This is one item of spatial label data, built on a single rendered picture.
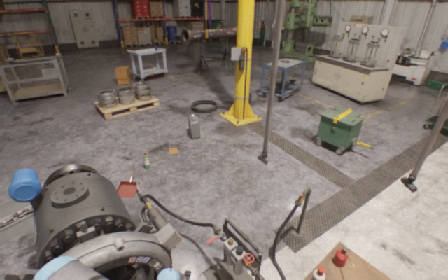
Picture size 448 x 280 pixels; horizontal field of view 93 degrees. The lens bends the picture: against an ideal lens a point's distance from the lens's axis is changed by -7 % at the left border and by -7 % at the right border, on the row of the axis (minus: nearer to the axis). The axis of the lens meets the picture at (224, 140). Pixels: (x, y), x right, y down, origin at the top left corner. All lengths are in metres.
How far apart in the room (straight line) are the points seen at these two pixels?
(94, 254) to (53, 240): 0.41
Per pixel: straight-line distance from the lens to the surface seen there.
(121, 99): 5.30
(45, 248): 1.63
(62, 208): 1.67
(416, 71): 9.60
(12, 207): 3.37
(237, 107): 4.47
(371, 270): 1.90
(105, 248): 1.25
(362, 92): 6.27
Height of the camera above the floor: 1.89
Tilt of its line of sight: 30 degrees down
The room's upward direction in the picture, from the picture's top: 1 degrees clockwise
